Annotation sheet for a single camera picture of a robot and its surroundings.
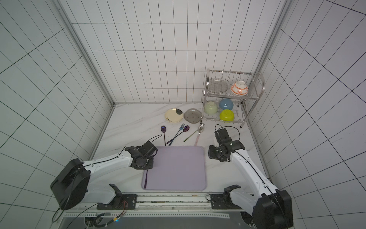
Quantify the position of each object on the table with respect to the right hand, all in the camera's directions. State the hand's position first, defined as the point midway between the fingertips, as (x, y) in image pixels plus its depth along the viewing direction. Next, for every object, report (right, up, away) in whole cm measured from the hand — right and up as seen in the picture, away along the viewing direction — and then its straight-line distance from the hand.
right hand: (206, 153), depth 82 cm
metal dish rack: (+32, +32, +34) cm, 57 cm away
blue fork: (-15, +13, +22) cm, 30 cm away
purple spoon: (-28, +12, +20) cm, 37 cm away
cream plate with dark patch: (-21, +22, +29) cm, 42 cm away
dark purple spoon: (-12, +12, +21) cm, 27 cm away
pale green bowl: (+7, +28, +23) cm, 36 cm away
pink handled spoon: (-1, +12, +19) cm, 23 cm away
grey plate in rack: (+9, +42, +11) cm, 44 cm away
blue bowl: (+19, +31, +26) cm, 45 cm away
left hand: (-37, -10, +3) cm, 38 cm away
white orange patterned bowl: (+21, +39, +4) cm, 45 cm away
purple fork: (-35, -17, -4) cm, 39 cm away
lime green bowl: (+18, +22, +19) cm, 34 cm away
